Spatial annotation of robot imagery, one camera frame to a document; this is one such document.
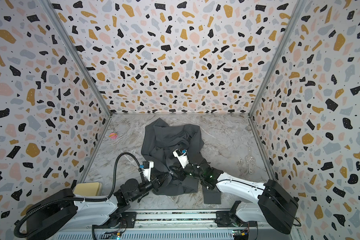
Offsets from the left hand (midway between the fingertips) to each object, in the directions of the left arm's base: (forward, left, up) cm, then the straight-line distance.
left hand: (169, 173), depth 74 cm
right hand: (+3, +1, +2) cm, 4 cm away
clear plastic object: (+15, -50, -16) cm, 54 cm away
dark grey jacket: (+28, +9, -12) cm, 32 cm away
